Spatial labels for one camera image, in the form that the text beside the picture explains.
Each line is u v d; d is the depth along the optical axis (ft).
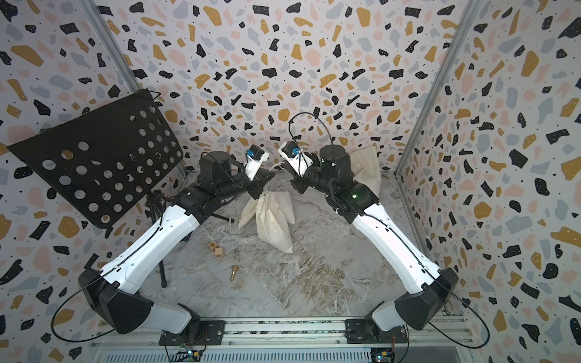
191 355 2.33
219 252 2.96
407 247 1.41
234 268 2.86
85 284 1.34
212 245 3.01
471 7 2.32
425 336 2.45
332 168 1.53
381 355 2.35
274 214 2.71
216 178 1.76
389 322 1.96
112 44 2.49
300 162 1.69
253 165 1.97
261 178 2.03
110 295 1.25
